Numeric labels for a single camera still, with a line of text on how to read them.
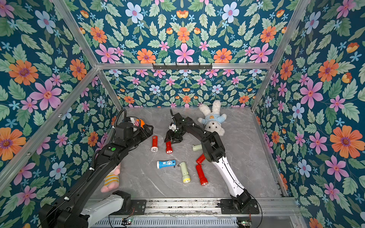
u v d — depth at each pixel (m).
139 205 0.74
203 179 0.82
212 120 1.01
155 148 0.93
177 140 0.92
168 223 0.77
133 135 0.63
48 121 0.62
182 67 0.93
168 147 0.93
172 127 0.96
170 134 0.90
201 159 0.89
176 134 0.89
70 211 0.38
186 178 0.80
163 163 0.86
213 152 0.65
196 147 0.94
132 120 0.70
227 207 0.72
